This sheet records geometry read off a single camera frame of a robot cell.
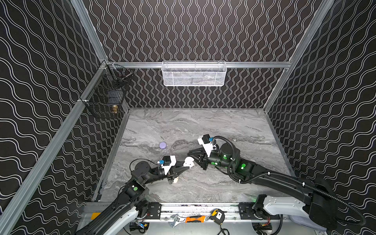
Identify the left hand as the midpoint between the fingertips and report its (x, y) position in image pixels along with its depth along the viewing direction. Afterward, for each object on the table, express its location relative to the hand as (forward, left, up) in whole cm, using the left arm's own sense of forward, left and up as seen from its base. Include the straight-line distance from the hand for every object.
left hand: (189, 166), depth 63 cm
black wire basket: (+43, +56, +3) cm, 71 cm away
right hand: (+7, +1, -1) cm, 7 cm away
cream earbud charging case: (+3, +9, -24) cm, 26 cm away
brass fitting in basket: (+32, +44, +5) cm, 54 cm away
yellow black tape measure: (-14, -14, -23) cm, 30 cm away
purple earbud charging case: (+25, +20, -23) cm, 40 cm away
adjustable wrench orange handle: (-15, -4, -25) cm, 30 cm away
